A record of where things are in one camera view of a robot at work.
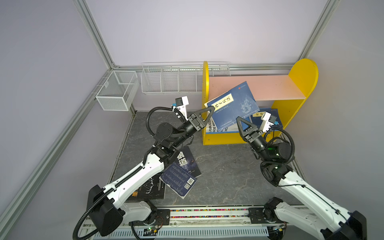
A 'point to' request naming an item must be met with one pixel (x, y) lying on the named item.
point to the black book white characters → (184, 159)
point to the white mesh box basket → (118, 92)
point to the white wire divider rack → (163, 78)
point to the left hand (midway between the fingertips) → (216, 112)
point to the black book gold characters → (152, 188)
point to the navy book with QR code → (180, 181)
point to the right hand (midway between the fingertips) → (237, 121)
